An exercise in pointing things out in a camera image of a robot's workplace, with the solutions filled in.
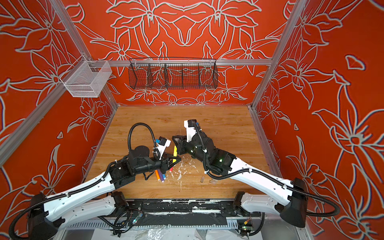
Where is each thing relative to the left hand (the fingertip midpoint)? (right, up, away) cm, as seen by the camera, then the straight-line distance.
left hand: (180, 158), depth 66 cm
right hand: (-5, +9, -2) cm, 10 cm away
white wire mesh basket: (-61, +43, +26) cm, 79 cm away
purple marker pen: (-12, -15, +17) cm, 26 cm away
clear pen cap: (+12, -17, +17) cm, 26 cm away
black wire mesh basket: (-8, +49, +33) cm, 60 cm away
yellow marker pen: (-2, +2, -1) cm, 3 cm away
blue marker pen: (-10, -15, +17) cm, 25 cm away
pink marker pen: (-4, -4, -3) cm, 6 cm away
